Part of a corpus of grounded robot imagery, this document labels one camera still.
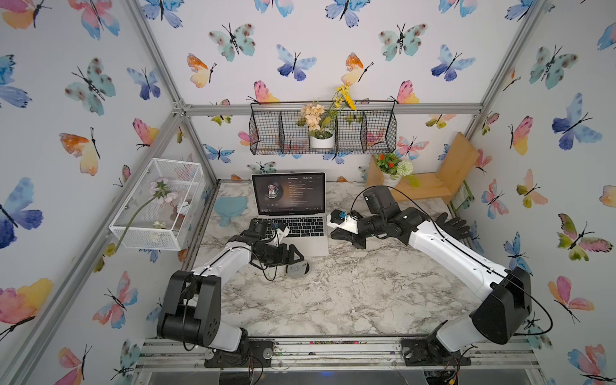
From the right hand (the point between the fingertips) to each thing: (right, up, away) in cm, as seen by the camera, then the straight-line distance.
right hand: (337, 228), depth 75 cm
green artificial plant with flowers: (+23, +23, +21) cm, 39 cm away
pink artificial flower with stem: (-53, +11, -3) cm, 54 cm away
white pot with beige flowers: (-5, +34, +14) cm, 37 cm away
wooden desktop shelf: (+51, +24, +24) cm, 61 cm away
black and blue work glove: (+53, -2, +29) cm, 61 cm away
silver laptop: (-15, +9, +29) cm, 34 cm away
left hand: (-13, -12, +12) cm, 22 cm away
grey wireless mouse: (-13, -16, +14) cm, 25 cm away
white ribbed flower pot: (+23, +17, +20) cm, 35 cm away
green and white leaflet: (+59, +12, +35) cm, 70 cm away
